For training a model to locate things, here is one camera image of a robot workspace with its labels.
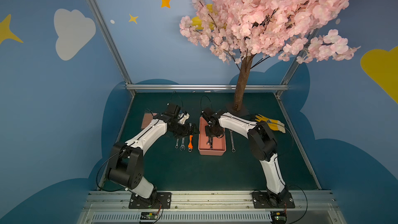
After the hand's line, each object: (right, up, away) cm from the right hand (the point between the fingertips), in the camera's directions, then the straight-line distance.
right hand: (212, 133), depth 97 cm
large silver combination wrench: (-18, -6, -4) cm, 20 cm away
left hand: (-12, +3, -12) cm, 17 cm away
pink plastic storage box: (+4, -6, -4) cm, 8 cm away
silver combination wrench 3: (-1, -4, -2) cm, 4 cm away
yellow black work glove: (+41, +5, +4) cm, 41 cm away
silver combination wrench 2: (+12, -9, -7) cm, 16 cm away
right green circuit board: (+30, -36, -24) cm, 53 cm away
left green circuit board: (-32, -35, -26) cm, 54 cm away
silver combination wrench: (-22, -7, -4) cm, 24 cm away
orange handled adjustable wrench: (-14, -6, -4) cm, 15 cm away
